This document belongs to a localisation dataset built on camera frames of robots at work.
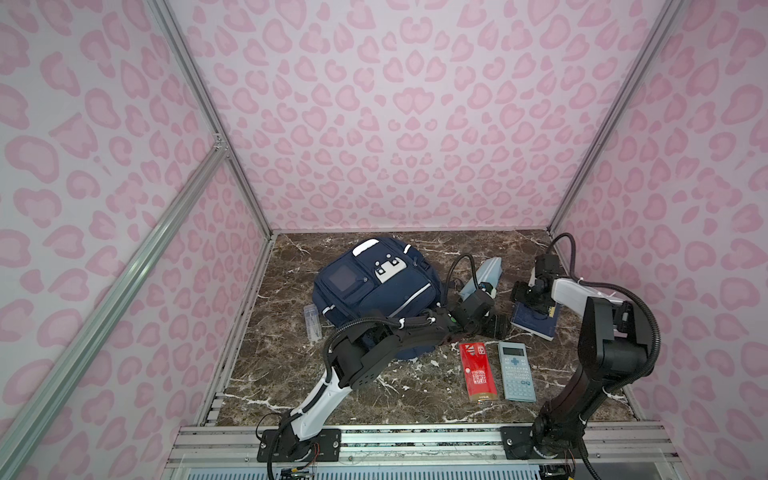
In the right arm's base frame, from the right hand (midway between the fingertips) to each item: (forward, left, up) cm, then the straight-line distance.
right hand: (525, 297), depth 97 cm
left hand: (-11, +10, +5) cm, 16 cm away
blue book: (-9, -3, -1) cm, 9 cm away
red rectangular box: (-25, +18, -2) cm, 31 cm away
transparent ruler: (-10, +68, -2) cm, 69 cm away
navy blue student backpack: (+4, +48, +4) cm, 48 cm away
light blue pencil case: (+8, +11, +2) cm, 14 cm away
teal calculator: (-24, +8, -2) cm, 25 cm away
